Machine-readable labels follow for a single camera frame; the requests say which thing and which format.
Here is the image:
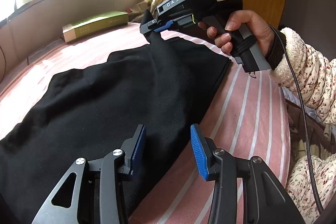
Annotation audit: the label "green cardboard box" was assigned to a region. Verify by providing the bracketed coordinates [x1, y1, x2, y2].
[63, 11, 129, 43]

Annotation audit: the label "right hand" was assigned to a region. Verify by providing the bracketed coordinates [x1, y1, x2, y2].
[198, 10, 274, 56]

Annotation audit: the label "pink striped bed sheet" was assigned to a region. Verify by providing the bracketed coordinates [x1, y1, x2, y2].
[1, 23, 290, 223]

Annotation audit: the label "right floral sleeve forearm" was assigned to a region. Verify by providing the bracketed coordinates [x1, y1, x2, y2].
[266, 27, 335, 125]

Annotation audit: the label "black pants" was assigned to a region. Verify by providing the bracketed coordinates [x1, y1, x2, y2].
[0, 9, 232, 224]

